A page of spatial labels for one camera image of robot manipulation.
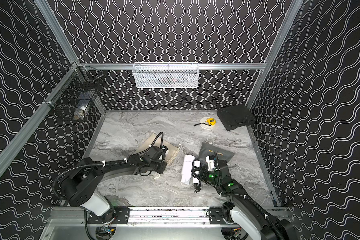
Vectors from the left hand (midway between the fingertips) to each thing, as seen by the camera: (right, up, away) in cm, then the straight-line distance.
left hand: (165, 163), depth 89 cm
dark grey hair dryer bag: (+26, +8, +6) cm, 28 cm away
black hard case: (+47, +29, +22) cm, 60 cm away
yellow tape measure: (+31, +26, +21) cm, 46 cm away
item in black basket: (-48, +30, -5) cm, 57 cm away
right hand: (+16, -3, -6) cm, 18 cm away
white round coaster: (+27, +22, +22) cm, 41 cm away
